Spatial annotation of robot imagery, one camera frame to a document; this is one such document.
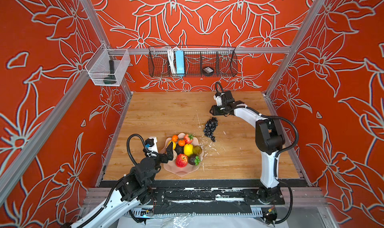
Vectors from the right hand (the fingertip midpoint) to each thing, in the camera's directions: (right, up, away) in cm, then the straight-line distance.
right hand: (210, 109), depth 99 cm
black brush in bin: (-59, +22, -14) cm, 65 cm away
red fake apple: (-18, -27, -21) cm, 39 cm away
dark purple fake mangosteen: (-12, -27, -21) cm, 36 cm away
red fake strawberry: (-15, -17, -14) cm, 26 cm away
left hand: (-27, -16, -25) cm, 40 cm away
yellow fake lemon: (-15, -22, -18) cm, 32 cm away
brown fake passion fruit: (-10, -22, -19) cm, 31 cm away
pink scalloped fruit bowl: (-28, -19, -13) cm, 37 cm away
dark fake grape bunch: (-1, -13, -4) cm, 13 cm away
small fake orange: (-23, -17, -11) cm, 31 cm away
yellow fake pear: (-23, -20, -14) cm, 34 cm away
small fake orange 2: (-19, -19, -14) cm, 30 cm away
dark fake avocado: (-20, -23, -14) cm, 34 cm away
